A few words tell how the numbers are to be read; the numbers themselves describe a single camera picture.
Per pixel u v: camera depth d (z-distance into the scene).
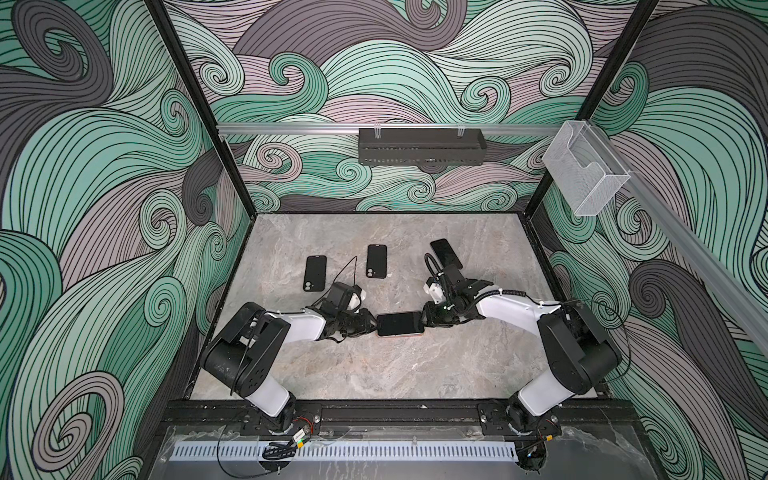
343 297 0.74
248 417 0.73
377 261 1.04
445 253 1.06
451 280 0.73
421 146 0.97
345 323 0.77
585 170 0.79
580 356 0.45
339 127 0.96
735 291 0.52
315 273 1.01
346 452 0.70
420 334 0.87
